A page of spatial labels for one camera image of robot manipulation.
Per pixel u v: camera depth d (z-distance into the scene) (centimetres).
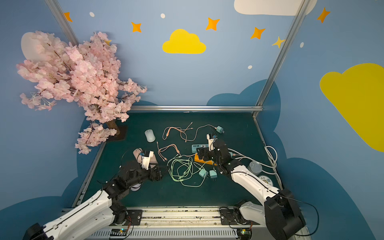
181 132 107
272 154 101
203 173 87
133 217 73
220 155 64
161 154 98
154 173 69
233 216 74
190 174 88
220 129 108
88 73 58
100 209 52
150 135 105
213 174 88
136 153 95
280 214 41
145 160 70
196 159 94
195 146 99
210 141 76
